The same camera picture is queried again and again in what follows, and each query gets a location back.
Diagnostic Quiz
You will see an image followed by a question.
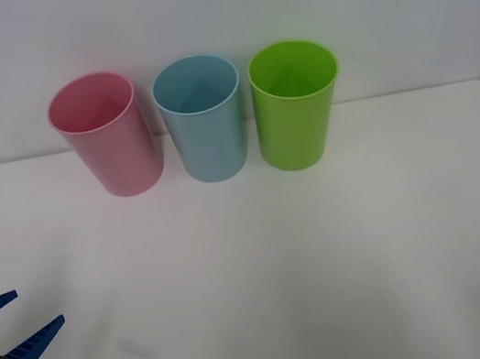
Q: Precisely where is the pink plastic waste bin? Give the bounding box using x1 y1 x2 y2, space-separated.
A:
39 63 171 209

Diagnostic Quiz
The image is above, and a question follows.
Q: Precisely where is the pale blue plastic waste bin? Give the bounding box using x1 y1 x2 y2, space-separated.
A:
146 48 257 191

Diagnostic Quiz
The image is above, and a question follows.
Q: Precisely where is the green plastic waste bin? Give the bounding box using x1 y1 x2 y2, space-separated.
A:
242 31 356 177

